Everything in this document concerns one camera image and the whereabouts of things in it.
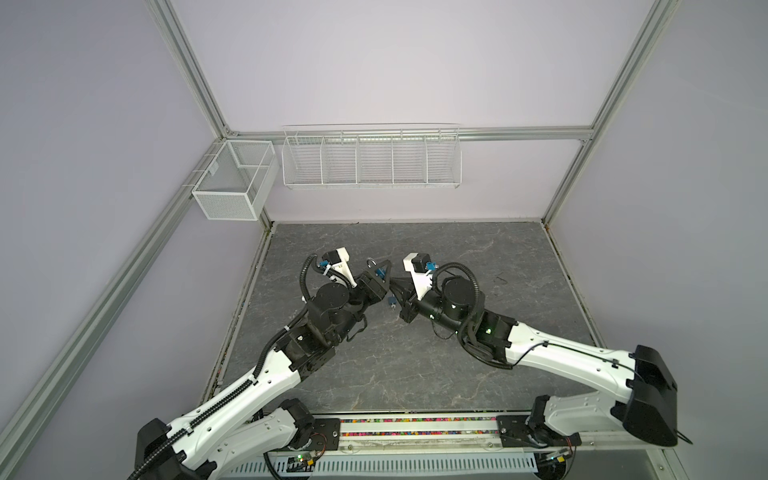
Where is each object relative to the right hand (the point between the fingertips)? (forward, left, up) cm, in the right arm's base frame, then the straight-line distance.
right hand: (387, 283), depth 67 cm
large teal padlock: (+1, +1, +3) cm, 3 cm away
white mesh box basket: (+46, +53, -6) cm, 71 cm away
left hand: (+3, -1, +1) cm, 3 cm away
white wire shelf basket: (+56, -11, -4) cm, 57 cm away
